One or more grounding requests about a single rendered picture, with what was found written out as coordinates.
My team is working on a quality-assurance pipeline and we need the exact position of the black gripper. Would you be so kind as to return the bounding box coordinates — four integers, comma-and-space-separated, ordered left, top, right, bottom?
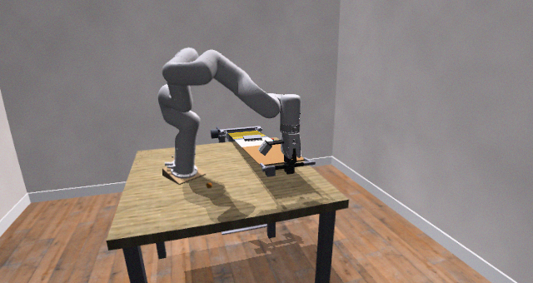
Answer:
280, 130, 301, 175

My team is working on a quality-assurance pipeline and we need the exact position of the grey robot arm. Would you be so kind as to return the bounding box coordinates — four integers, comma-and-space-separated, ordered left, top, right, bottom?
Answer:
158, 48, 301, 178

